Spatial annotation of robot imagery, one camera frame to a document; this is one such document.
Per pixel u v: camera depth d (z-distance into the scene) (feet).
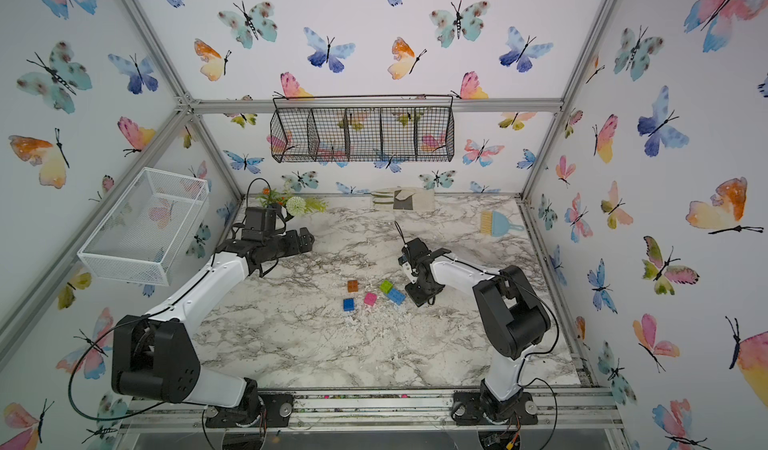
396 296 3.04
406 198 3.89
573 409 2.48
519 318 1.59
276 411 2.39
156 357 1.37
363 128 3.21
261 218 2.17
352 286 3.09
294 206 3.15
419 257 2.48
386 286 3.04
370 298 3.00
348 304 2.99
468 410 2.41
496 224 3.62
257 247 2.07
